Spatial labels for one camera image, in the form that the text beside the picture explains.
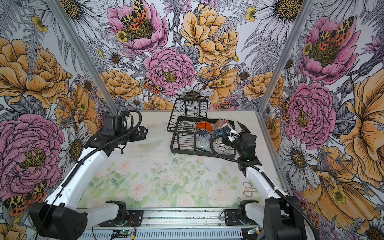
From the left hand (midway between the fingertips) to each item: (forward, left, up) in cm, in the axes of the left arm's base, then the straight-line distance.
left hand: (139, 136), depth 79 cm
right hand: (+5, -50, -1) cm, 50 cm away
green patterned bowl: (+8, -35, -19) cm, 40 cm away
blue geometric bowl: (-4, -42, +9) cm, 43 cm away
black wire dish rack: (+5, -28, -4) cm, 28 cm away
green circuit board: (-39, +6, -23) cm, 46 cm away
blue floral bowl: (+14, -37, -18) cm, 43 cm away
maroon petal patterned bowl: (+8, -45, -20) cm, 50 cm away
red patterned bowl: (+23, -47, -18) cm, 55 cm away
